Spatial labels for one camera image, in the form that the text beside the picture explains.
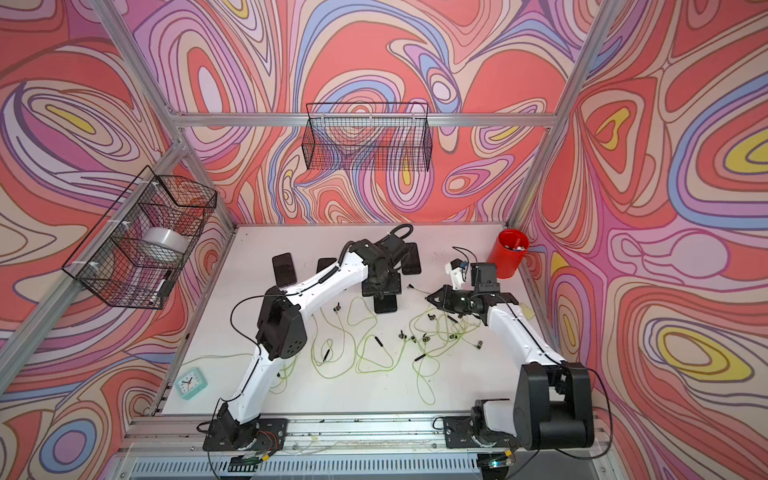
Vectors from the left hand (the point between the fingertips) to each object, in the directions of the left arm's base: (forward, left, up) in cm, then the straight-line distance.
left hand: (394, 293), depth 90 cm
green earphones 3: (-8, -14, -8) cm, 18 cm away
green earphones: (-12, +16, -8) cm, 21 cm away
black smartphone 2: (+18, +25, -7) cm, 32 cm away
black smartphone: (+17, +40, -9) cm, 44 cm away
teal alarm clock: (-24, +56, -8) cm, 61 cm away
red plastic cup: (+14, -38, +3) cm, 41 cm away
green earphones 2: (-16, +7, -9) cm, 20 cm away
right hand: (-6, -10, +2) cm, 12 cm away
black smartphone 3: (-3, +2, -1) cm, 4 cm away
